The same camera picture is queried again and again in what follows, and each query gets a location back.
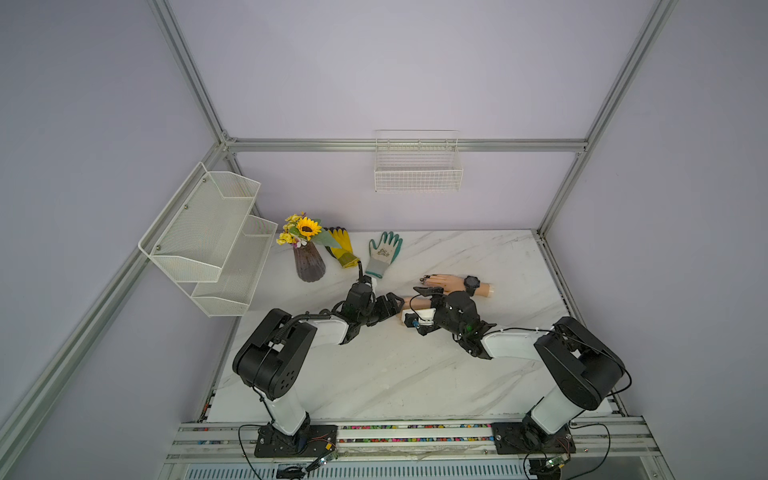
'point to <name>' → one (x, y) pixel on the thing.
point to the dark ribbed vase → (309, 262)
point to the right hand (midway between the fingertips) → (419, 299)
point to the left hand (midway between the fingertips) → (396, 307)
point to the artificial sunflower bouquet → (298, 230)
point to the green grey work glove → (382, 256)
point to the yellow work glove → (345, 254)
